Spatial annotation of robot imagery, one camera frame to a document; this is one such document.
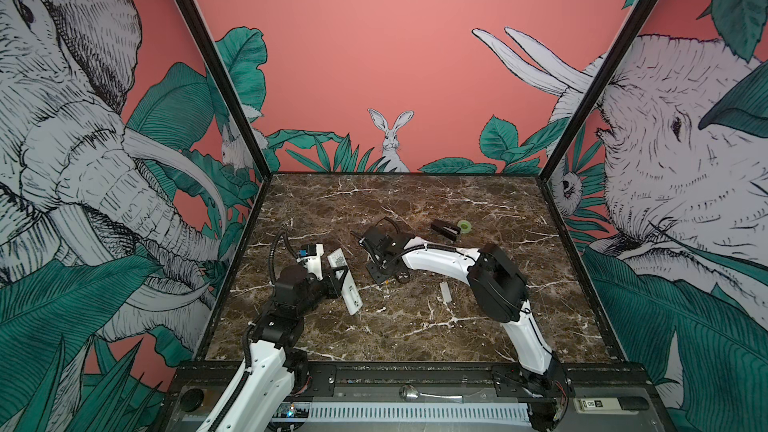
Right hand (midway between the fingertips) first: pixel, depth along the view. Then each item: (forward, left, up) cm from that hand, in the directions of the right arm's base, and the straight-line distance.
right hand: (373, 270), depth 91 cm
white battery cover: (-7, -22, 0) cm, 23 cm away
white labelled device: (-34, -57, +1) cm, 67 cm away
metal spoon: (-32, -11, -3) cm, 34 cm away
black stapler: (+16, -25, -1) cm, 30 cm away
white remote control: (-11, +5, +7) cm, 13 cm away
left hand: (-4, +6, +12) cm, 14 cm away
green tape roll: (+18, -32, -3) cm, 37 cm away
